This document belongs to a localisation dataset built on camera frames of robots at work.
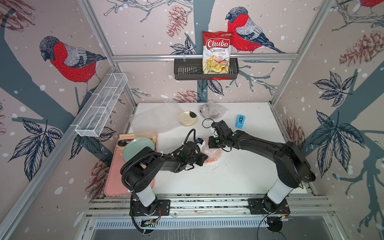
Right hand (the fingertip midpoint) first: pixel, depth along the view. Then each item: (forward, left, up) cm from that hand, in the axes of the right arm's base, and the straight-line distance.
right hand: (207, 143), depth 89 cm
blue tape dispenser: (+22, -24, -6) cm, 33 cm away
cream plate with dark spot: (+24, +14, -6) cm, 29 cm away
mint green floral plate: (0, +47, -6) cm, 48 cm away
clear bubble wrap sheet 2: (-6, -4, -4) cm, 8 cm away
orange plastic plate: (-6, -4, -4) cm, 8 cm away
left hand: (-6, -2, -4) cm, 7 cm away
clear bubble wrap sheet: (+28, -3, 0) cm, 28 cm away
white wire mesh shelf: (-4, +57, +23) cm, 62 cm away
